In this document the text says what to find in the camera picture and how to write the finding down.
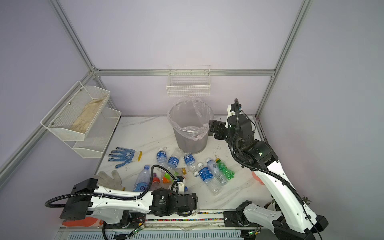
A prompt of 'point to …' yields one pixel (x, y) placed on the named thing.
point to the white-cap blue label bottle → (161, 160)
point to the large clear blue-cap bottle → (143, 180)
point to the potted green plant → (272, 206)
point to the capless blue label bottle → (173, 160)
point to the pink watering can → (257, 178)
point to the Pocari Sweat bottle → (190, 160)
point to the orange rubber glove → (84, 222)
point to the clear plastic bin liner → (191, 116)
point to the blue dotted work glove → (126, 155)
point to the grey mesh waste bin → (188, 145)
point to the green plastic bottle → (229, 174)
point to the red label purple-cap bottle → (156, 184)
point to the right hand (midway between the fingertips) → (216, 122)
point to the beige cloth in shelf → (83, 120)
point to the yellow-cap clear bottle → (182, 170)
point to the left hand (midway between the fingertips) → (190, 201)
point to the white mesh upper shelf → (73, 116)
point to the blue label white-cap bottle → (206, 176)
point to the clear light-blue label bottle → (216, 173)
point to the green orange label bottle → (167, 178)
